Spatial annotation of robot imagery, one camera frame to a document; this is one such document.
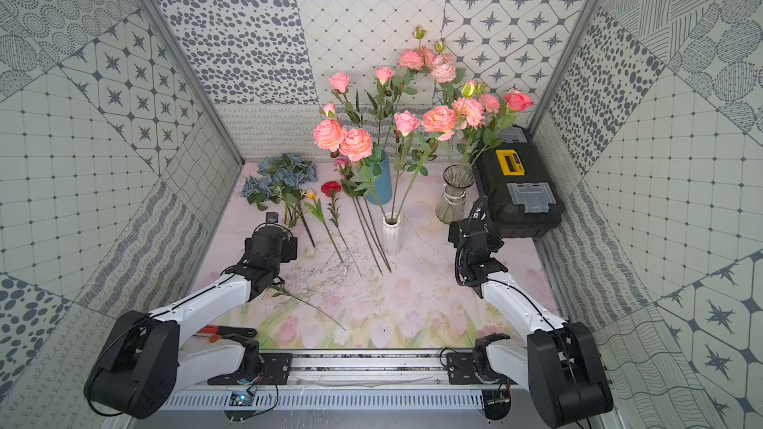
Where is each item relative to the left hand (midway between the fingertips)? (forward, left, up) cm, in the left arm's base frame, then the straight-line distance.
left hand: (281, 237), depth 88 cm
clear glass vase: (+13, -53, +1) cm, 55 cm away
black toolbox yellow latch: (+11, -73, +8) cm, 75 cm away
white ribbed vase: (-1, -34, +4) cm, 34 cm away
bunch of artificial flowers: (+28, +9, -4) cm, 29 cm away
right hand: (+3, -59, +2) cm, 59 cm away
